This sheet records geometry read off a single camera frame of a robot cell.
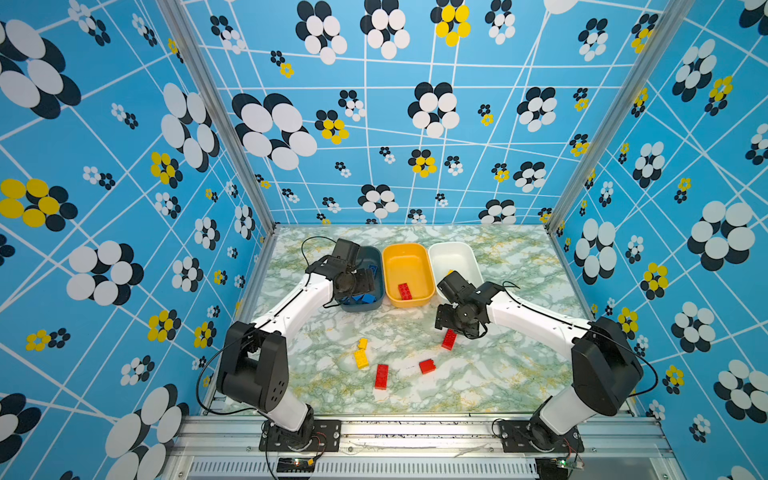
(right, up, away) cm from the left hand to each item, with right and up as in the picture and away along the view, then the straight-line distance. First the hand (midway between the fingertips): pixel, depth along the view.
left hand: (365, 283), depth 89 cm
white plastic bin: (+33, +8, +19) cm, 39 cm away
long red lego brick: (+5, -25, -7) cm, 26 cm away
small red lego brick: (+18, -23, -5) cm, 30 cm away
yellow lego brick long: (-1, -22, -3) cm, 22 cm away
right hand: (+24, -12, -2) cm, 27 cm away
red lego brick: (+12, -4, +10) cm, 16 cm away
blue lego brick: (+1, -6, +7) cm, 9 cm away
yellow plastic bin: (+15, +5, +18) cm, 23 cm away
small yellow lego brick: (-1, -18, 0) cm, 18 cm away
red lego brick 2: (+25, -17, 0) cm, 30 cm away
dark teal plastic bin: (0, +8, +20) cm, 21 cm away
